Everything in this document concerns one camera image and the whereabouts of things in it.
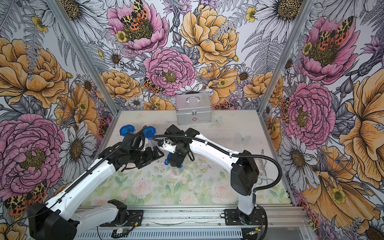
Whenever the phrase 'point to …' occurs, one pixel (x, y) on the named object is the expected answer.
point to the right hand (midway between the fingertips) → (179, 159)
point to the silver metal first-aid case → (194, 108)
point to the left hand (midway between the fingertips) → (156, 162)
